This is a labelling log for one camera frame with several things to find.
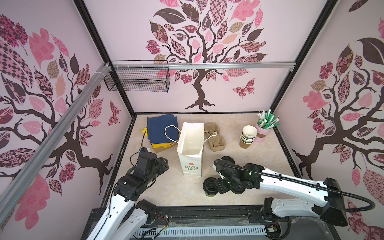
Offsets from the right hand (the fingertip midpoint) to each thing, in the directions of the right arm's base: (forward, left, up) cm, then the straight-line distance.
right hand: (216, 185), depth 73 cm
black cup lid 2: (0, +3, 0) cm, 3 cm away
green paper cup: (-3, +3, -9) cm, 10 cm away
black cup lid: (+15, -9, 0) cm, 17 cm away
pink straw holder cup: (+32, -33, -2) cm, 46 cm away
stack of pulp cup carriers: (+40, -2, -7) cm, 40 cm away
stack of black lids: (0, -13, -8) cm, 15 cm away
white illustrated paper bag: (+29, +14, -11) cm, 34 cm away
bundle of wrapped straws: (+39, -36, +5) cm, 53 cm away
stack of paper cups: (+28, -22, +3) cm, 35 cm away
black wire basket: (+63, +47, +24) cm, 82 cm away
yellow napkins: (+29, +35, -7) cm, 46 cm away
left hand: (+8, +26, +7) cm, 28 cm away
